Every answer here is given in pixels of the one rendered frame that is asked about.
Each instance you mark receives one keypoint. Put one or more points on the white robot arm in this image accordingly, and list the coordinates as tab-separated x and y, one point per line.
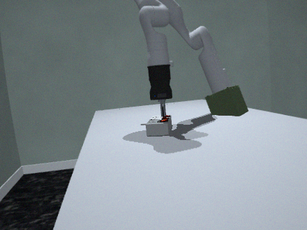
170	12

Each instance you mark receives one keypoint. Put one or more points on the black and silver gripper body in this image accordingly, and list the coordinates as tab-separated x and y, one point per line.
159	74

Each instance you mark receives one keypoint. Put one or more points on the white power strip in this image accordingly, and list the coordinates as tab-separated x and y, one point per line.
158	125

